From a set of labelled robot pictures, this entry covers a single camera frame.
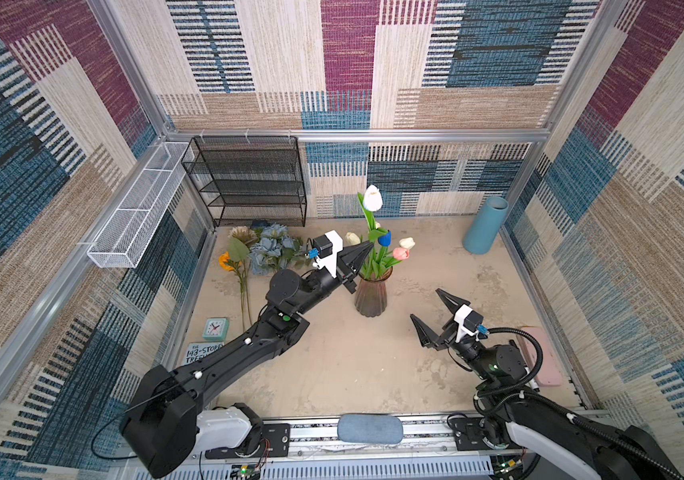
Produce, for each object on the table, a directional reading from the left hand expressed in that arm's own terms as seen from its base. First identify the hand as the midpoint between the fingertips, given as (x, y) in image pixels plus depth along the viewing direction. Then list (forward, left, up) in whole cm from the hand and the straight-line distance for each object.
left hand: (372, 241), depth 62 cm
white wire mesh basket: (+7, +57, -6) cm, 58 cm away
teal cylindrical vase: (+28, -42, -30) cm, 58 cm away
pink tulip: (+5, -7, -11) cm, 14 cm away
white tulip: (+12, -11, -15) cm, 22 cm away
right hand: (-5, -13, -18) cm, 23 cm away
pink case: (-15, -50, -38) cm, 65 cm away
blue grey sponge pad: (-27, 0, -37) cm, 46 cm away
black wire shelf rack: (+49, +39, -21) cm, 66 cm away
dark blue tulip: (+9, -5, -11) cm, 15 cm away
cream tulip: (+10, +4, -10) cm, 14 cm away
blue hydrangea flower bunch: (+24, +28, -31) cm, 48 cm away
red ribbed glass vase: (+10, -3, -37) cm, 38 cm away
